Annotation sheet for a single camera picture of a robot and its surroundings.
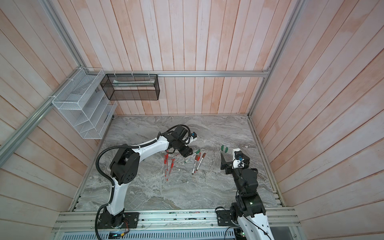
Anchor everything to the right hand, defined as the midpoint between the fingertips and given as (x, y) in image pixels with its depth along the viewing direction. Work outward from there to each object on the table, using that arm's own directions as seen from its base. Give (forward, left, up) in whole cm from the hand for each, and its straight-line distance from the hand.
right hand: (231, 151), depth 75 cm
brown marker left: (+7, +18, -20) cm, 28 cm away
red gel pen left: (+4, +38, -21) cm, 44 cm away
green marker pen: (+12, +16, -20) cm, 29 cm away
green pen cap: (+16, 0, -21) cm, 26 cm away
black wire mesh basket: (+51, +65, +4) cm, 83 cm away
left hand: (+10, +23, -16) cm, 30 cm away
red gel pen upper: (+9, +30, -21) cm, 38 cm away
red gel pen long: (0, +33, -21) cm, 39 cm away
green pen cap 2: (+15, -3, -22) cm, 26 cm away
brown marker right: (+8, +13, -21) cm, 26 cm away
